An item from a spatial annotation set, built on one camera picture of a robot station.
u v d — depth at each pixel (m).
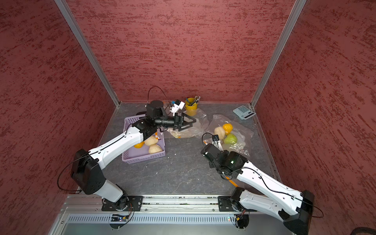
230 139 0.93
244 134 1.00
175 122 0.64
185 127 0.71
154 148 0.88
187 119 0.65
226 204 0.74
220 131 0.95
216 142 0.64
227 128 0.98
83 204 0.77
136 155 0.85
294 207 0.39
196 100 1.01
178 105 0.69
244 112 1.14
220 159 0.53
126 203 0.68
